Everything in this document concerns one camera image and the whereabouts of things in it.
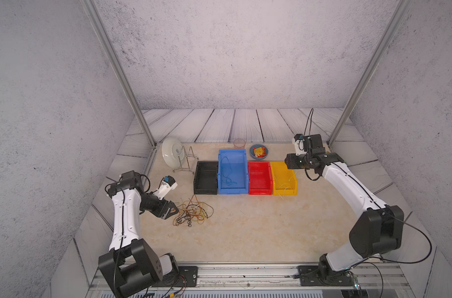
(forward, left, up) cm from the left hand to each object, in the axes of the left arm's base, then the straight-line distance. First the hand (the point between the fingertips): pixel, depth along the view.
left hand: (170, 206), depth 78 cm
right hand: (+19, -53, +7) cm, 57 cm away
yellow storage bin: (+19, -53, -10) cm, 57 cm away
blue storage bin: (+24, -27, -12) cm, 38 cm away
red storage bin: (+23, -41, -15) cm, 50 cm away
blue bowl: (+41, -38, -11) cm, 57 cm away
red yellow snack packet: (+38, -43, -10) cm, 58 cm away
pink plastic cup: (+52, -32, -15) cm, 62 cm away
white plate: (+30, +4, +1) cm, 30 cm away
